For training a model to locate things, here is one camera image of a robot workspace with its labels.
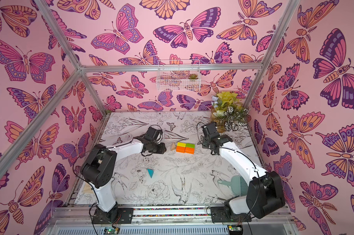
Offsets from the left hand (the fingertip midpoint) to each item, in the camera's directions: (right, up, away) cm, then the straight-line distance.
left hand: (166, 148), depth 96 cm
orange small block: (+9, -1, +2) cm, 9 cm away
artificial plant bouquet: (+38, +24, -9) cm, 46 cm away
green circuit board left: (-25, -36, -24) cm, 50 cm away
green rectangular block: (+17, +1, +3) cm, 17 cm away
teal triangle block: (-9, -14, -6) cm, 18 cm away
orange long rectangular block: (+15, -1, +1) cm, 15 cm away
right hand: (+27, +6, -10) cm, 29 cm away
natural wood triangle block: (+4, +1, +2) cm, 5 cm away
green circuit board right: (+36, -35, -24) cm, 56 cm away
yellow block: (+10, +2, +2) cm, 10 cm away
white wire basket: (+8, +48, +10) cm, 49 cm away
